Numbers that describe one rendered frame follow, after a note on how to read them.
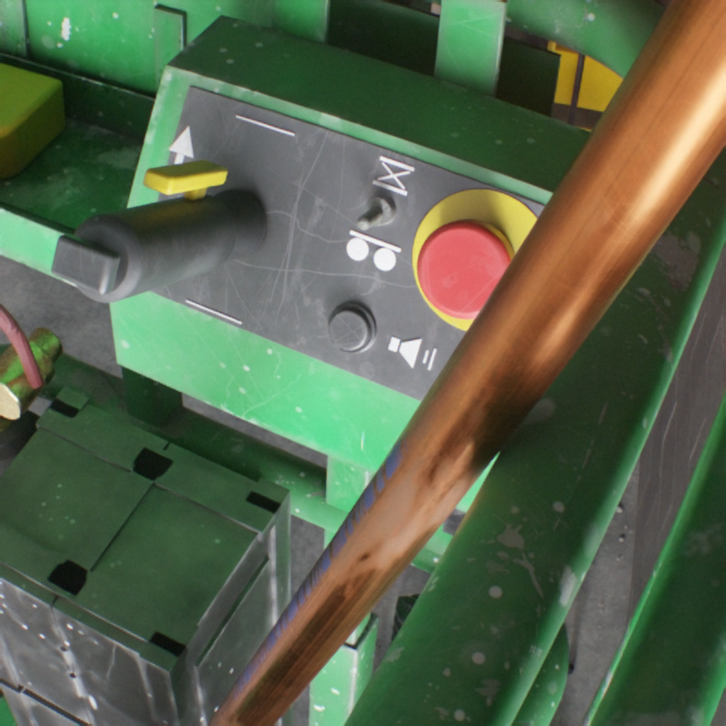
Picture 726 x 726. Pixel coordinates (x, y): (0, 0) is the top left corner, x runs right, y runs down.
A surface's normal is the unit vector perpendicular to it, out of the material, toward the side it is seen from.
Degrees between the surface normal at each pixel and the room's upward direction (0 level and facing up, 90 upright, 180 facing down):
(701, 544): 27
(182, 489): 0
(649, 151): 89
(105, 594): 0
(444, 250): 58
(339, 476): 90
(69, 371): 9
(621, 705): 45
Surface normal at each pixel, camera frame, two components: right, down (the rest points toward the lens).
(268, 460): -0.02, -0.56
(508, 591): 0.19, -0.61
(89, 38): -0.44, 0.65
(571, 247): -0.69, 0.45
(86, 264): -0.35, 0.19
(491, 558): -0.09, -0.72
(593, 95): -0.18, 0.73
